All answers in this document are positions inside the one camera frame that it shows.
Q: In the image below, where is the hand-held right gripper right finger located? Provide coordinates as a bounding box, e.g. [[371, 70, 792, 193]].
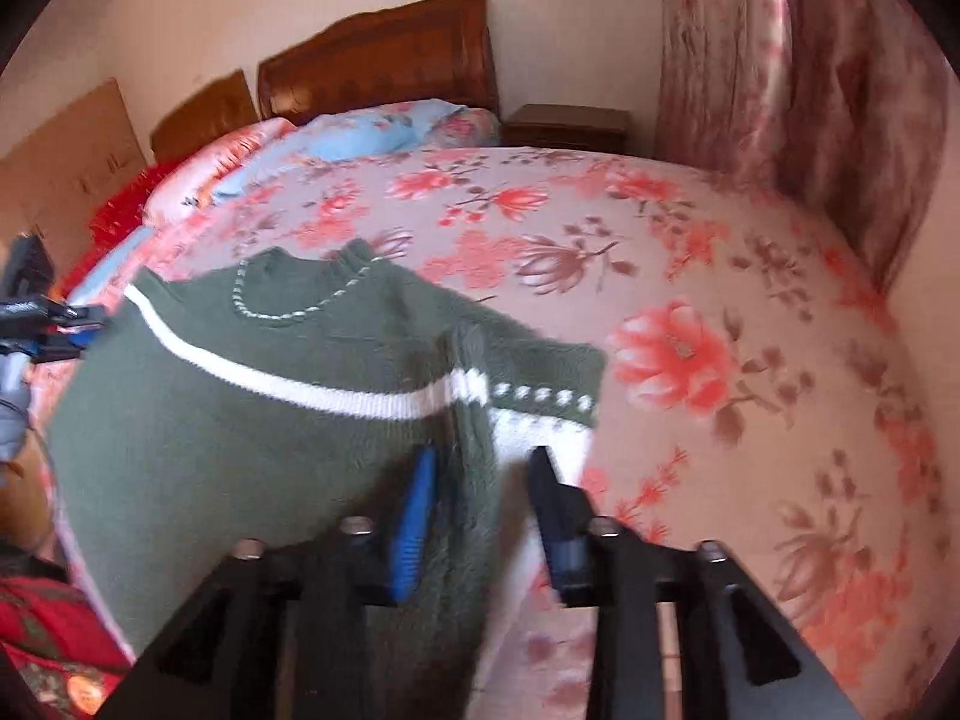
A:
[[525, 446, 863, 720]]

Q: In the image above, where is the green knitted sweater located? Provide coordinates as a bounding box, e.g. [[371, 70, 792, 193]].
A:
[[49, 238, 607, 720]]

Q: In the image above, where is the pink floral pillow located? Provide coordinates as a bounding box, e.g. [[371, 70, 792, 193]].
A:
[[142, 118, 297, 230]]

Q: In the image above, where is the pink floral curtain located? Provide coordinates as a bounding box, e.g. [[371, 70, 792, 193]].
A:
[[654, 0, 950, 293]]

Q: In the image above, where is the red blanket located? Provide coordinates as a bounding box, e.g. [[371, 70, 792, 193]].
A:
[[56, 161, 173, 293]]

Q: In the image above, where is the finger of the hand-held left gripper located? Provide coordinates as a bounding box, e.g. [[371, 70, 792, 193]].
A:
[[0, 336, 85, 366], [0, 298, 110, 332]]

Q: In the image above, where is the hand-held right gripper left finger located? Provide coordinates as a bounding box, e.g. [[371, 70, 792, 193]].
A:
[[97, 446, 440, 720]]

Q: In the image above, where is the floral bed sheet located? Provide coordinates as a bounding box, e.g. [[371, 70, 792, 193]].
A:
[[67, 146, 946, 720]]

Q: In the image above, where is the blue floral pillow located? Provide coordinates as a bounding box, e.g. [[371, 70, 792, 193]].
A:
[[210, 101, 500, 203]]

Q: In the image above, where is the dark wooden nightstand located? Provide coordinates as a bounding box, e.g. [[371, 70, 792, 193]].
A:
[[501, 103, 631, 155]]

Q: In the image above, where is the large carved wooden headboard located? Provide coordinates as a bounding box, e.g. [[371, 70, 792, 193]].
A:
[[257, 0, 500, 127]]

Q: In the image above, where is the small wooden headboard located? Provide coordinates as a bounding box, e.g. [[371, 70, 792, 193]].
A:
[[150, 69, 260, 164]]

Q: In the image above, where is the red patterned cloth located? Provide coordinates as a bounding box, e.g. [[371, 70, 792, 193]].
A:
[[0, 574, 132, 720]]

